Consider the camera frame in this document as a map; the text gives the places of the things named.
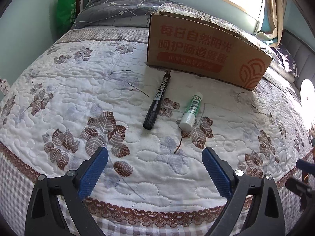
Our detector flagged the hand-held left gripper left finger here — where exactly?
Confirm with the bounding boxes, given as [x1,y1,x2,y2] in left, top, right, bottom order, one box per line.
[25,146,109,236]

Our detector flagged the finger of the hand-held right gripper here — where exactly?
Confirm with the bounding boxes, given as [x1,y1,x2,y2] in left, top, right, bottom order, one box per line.
[296,159,312,172]
[285,177,311,212]

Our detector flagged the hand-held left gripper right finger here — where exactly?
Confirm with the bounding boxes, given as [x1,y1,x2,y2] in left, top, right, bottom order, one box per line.
[202,147,287,236]

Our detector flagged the white green glue stick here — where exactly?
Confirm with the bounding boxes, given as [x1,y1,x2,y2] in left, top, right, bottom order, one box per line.
[179,92,204,131]

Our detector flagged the black marker pen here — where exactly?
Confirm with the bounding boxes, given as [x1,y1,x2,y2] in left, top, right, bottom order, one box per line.
[143,72,172,130]

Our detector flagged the brown cardboard box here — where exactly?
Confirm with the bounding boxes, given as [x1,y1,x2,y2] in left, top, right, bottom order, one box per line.
[147,11,273,90]

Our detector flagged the white round disc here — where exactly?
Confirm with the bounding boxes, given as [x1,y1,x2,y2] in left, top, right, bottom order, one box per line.
[300,79,315,111]

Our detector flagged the floral quilted bedspread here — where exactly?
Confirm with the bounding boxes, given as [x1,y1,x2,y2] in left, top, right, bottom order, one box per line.
[0,25,315,236]

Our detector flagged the navy star pillow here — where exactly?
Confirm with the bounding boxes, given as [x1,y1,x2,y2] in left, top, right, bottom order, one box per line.
[269,45,298,79]

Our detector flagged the grey padded headboard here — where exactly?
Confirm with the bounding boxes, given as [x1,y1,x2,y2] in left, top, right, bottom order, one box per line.
[279,29,312,96]

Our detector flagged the beige curtain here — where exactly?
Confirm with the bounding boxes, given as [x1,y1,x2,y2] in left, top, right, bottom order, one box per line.
[255,0,286,47]

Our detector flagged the green shopping bag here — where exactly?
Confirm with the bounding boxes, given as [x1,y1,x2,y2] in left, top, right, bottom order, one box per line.
[57,0,79,38]

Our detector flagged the grey star duvet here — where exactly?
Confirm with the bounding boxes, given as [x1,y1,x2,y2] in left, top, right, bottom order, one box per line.
[71,0,163,29]

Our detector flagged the white wall socket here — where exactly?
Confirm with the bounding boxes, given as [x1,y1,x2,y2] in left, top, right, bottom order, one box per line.
[0,78,10,94]

